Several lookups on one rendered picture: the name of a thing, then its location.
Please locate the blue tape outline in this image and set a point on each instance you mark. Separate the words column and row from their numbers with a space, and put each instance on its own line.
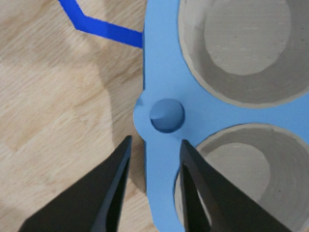
column 100, row 27

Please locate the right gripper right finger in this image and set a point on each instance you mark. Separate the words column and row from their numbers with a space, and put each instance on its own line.
column 230, row 209

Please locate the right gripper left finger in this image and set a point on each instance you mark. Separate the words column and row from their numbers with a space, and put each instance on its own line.
column 83, row 206

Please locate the grey round bowl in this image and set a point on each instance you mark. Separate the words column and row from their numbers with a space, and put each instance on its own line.
column 271, row 166
column 251, row 51

